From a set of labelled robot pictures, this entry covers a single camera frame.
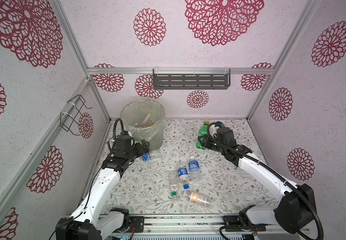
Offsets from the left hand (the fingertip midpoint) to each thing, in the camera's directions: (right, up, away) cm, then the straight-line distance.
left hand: (144, 147), depth 81 cm
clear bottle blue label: (+2, -6, +16) cm, 17 cm away
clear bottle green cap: (+16, -21, +9) cm, 28 cm away
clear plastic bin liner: (-4, +19, +18) cm, 26 cm away
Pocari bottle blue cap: (+21, -15, +5) cm, 27 cm away
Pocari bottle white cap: (+28, -14, +7) cm, 32 cm away
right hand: (+30, +5, 0) cm, 31 cm away
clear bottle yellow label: (+28, -27, -3) cm, 39 cm away
